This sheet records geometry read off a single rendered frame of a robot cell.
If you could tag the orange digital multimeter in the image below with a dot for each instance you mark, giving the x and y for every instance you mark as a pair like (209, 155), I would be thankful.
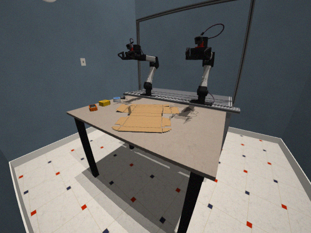
(93, 107)

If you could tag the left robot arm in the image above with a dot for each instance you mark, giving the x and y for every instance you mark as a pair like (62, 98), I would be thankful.
(207, 64)

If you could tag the grey slotted aluminium rail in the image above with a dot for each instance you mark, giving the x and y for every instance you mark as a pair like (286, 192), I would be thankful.
(232, 110)

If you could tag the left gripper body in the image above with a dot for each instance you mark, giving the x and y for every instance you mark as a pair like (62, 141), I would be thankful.
(197, 53)

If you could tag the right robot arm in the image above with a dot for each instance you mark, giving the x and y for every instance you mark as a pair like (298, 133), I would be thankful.
(153, 67)

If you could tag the flat tan cardboard box blank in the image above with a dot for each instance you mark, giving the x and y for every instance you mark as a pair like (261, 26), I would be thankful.
(145, 118)

